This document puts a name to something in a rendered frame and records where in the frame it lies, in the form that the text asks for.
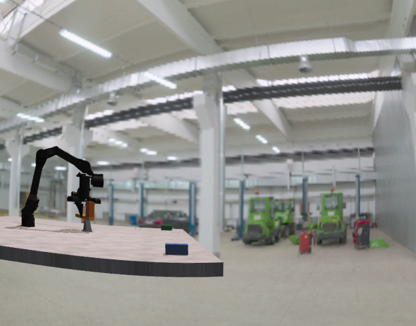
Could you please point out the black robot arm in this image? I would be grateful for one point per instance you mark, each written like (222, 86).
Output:
(31, 205)

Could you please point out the orange rectangular bar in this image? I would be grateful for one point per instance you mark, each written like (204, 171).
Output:
(89, 212)

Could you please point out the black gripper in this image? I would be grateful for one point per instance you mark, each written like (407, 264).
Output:
(84, 193)

